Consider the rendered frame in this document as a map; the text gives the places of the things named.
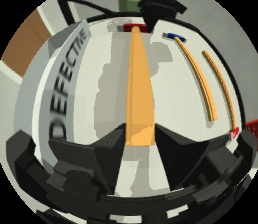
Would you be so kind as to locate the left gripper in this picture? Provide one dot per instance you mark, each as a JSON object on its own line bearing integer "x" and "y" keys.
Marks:
{"x": 158, "y": 9}

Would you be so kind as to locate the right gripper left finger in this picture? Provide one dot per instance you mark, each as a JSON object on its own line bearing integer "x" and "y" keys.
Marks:
{"x": 104, "y": 156}

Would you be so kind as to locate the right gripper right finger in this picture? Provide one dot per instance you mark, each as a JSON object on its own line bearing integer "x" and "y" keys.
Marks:
{"x": 180, "y": 155}

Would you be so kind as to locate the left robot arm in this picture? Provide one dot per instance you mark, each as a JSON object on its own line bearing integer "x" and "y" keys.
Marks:
{"x": 177, "y": 5}

